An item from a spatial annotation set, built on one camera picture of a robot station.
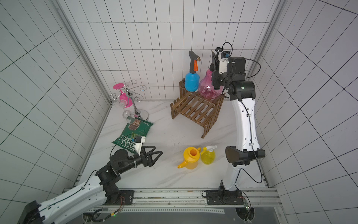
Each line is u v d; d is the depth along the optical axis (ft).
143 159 2.07
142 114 3.50
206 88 2.62
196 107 3.18
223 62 1.90
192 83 2.79
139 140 2.12
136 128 3.11
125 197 2.38
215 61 2.16
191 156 2.50
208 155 2.55
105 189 1.79
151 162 2.07
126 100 2.67
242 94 1.47
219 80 1.98
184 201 2.38
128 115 3.01
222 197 2.16
